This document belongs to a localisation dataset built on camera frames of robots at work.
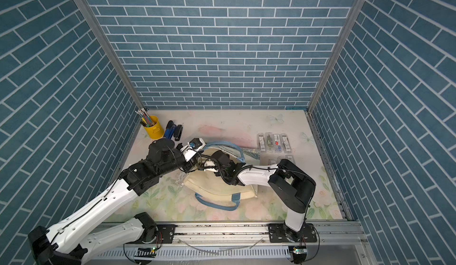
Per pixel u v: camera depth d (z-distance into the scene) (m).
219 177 0.80
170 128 1.07
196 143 0.59
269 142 1.02
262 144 1.02
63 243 0.38
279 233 0.73
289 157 0.96
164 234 0.73
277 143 1.02
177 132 1.05
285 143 1.02
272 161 0.95
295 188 0.47
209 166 0.77
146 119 0.99
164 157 0.54
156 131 0.99
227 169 0.68
